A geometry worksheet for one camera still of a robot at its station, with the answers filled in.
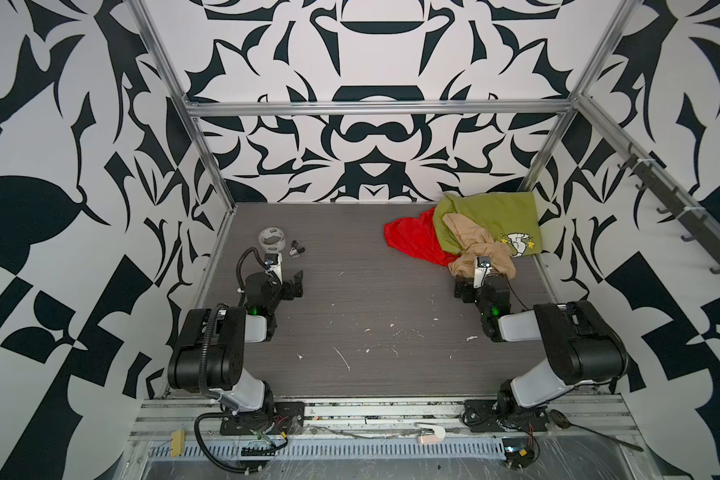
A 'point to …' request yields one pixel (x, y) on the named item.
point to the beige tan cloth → (478, 242)
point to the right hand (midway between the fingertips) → (476, 272)
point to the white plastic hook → (440, 431)
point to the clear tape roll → (271, 239)
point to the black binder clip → (296, 248)
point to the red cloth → (418, 237)
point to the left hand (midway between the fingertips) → (285, 266)
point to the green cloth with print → (505, 218)
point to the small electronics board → (518, 452)
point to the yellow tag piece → (178, 443)
